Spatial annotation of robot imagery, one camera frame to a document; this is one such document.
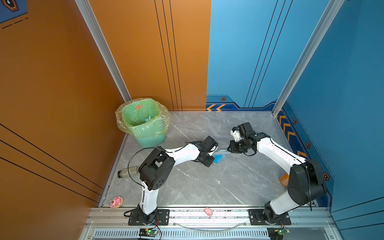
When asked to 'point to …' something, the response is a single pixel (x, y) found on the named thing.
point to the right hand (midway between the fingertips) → (228, 149)
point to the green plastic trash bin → (146, 134)
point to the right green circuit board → (277, 233)
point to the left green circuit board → (148, 232)
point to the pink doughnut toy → (116, 202)
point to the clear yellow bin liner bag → (121, 124)
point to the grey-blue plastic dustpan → (224, 152)
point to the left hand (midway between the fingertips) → (209, 160)
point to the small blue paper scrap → (217, 158)
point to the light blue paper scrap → (148, 119)
